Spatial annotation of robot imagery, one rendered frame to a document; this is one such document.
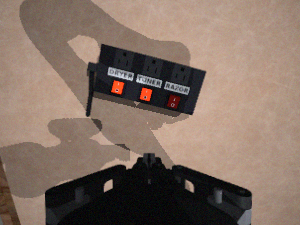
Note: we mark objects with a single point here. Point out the black power strip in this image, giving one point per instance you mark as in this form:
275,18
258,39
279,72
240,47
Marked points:
145,79

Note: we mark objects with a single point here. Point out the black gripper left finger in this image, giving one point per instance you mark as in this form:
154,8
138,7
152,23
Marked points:
64,198

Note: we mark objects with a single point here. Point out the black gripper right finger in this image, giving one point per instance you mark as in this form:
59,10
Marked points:
232,199

